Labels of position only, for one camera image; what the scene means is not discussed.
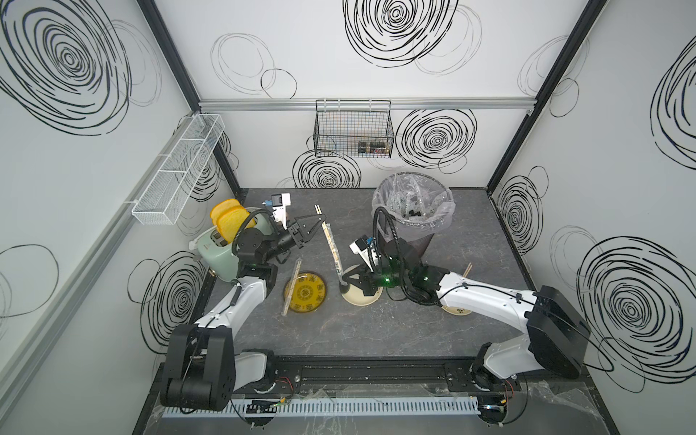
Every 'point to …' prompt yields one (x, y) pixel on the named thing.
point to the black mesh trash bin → (420, 204)
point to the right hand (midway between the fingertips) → (343, 280)
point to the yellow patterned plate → (309, 293)
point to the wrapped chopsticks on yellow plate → (292, 286)
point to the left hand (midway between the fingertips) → (324, 221)
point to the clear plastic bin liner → (420, 204)
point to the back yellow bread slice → (221, 206)
